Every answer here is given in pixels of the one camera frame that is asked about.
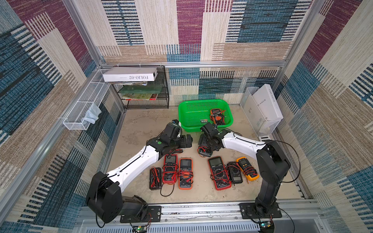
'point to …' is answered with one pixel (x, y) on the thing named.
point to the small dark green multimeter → (204, 151)
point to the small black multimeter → (235, 172)
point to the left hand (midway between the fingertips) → (185, 138)
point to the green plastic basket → (193, 114)
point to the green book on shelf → (149, 92)
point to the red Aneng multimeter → (221, 174)
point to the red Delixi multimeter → (170, 169)
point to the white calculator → (261, 138)
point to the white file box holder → (260, 109)
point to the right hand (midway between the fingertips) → (203, 142)
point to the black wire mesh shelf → (162, 101)
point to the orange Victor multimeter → (185, 174)
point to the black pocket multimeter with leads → (155, 178)
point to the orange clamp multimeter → (217, 116)
